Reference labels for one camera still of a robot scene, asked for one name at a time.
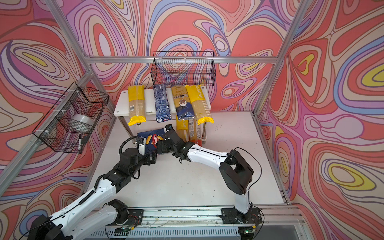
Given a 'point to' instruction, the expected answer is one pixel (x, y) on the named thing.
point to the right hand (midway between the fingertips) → (163, 146)
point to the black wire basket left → (69, 123)
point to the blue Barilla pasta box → (152, 138)
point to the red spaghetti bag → (195, 132)
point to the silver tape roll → (84, 118)
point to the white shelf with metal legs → (122, 108)
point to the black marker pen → (79, 145)
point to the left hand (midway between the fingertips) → (152, 148)
